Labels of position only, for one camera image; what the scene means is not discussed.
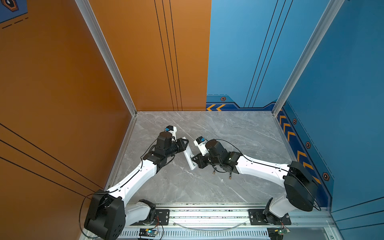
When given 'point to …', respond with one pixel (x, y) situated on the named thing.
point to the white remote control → (189, 155)
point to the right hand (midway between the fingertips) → (191, 159)
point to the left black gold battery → (214, 172)
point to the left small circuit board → (147, 232)
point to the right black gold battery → (230, 177)
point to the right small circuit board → (277, 233)
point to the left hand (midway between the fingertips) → (188, 140)
